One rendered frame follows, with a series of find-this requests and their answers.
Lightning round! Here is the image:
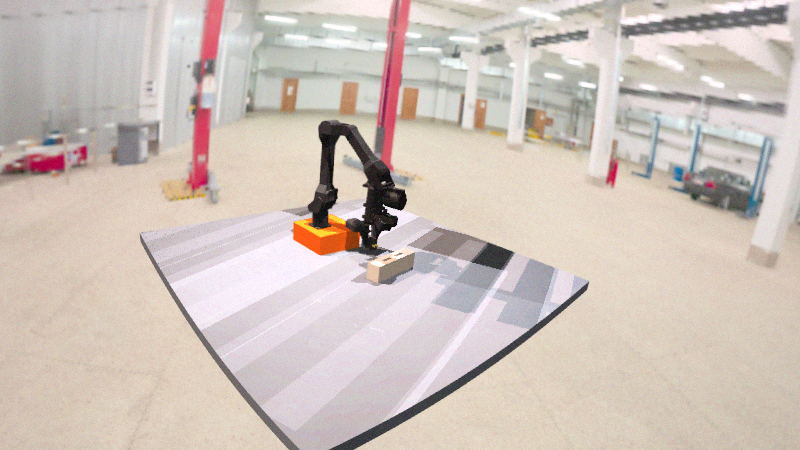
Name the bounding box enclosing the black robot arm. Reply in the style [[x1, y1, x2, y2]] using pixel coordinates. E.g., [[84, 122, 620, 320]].
[[307, 119, 407, 231]]

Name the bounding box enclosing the black two-prong plug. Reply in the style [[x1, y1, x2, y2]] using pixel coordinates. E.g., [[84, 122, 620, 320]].
[[361, 235, 378, 251]]

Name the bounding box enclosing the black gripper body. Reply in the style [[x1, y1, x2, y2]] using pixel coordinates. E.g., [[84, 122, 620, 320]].
[[345, 202, 385, 232]]

